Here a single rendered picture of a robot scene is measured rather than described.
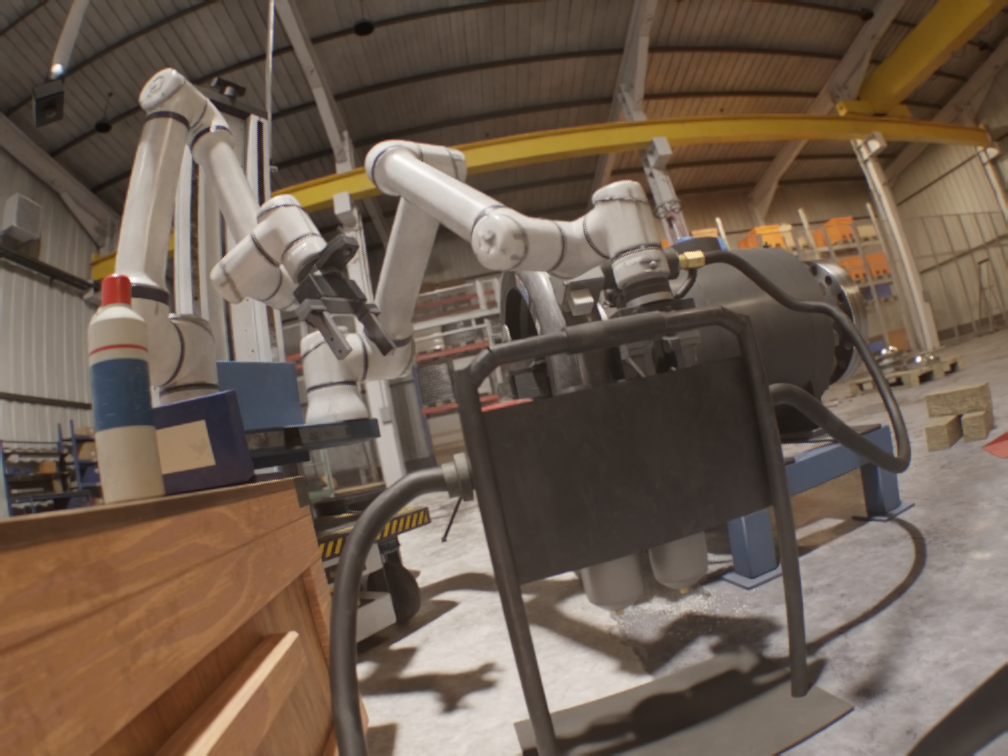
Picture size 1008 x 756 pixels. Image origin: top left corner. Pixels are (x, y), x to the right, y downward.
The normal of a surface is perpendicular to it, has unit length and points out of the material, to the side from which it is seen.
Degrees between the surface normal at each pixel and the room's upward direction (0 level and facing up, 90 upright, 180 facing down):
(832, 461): 90
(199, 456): 103
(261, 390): 90
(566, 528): 90
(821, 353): 113
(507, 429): 90
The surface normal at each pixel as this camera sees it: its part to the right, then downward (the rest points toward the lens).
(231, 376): 0.84, -0.24
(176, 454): 0.16, 0.07
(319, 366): -0.04, -0.10
